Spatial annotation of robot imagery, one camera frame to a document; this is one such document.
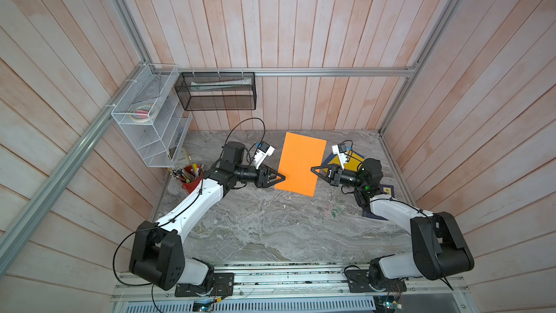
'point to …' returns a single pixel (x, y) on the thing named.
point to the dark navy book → (387, 189)
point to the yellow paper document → (352, 164)
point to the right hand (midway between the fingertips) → (312, 171)
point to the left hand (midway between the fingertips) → (280, 179)
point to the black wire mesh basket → (217, 90)
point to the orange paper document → (300, 154)
